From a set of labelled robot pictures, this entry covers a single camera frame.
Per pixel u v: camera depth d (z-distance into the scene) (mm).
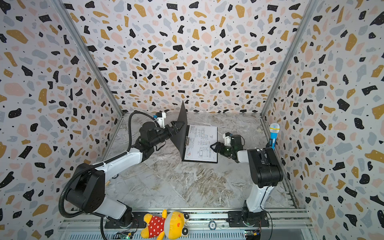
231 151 856
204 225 731
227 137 925
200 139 1065
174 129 722
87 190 432
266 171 501
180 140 942
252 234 715
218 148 888
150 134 648
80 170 441
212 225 730
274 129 793
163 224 675
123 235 702
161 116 763
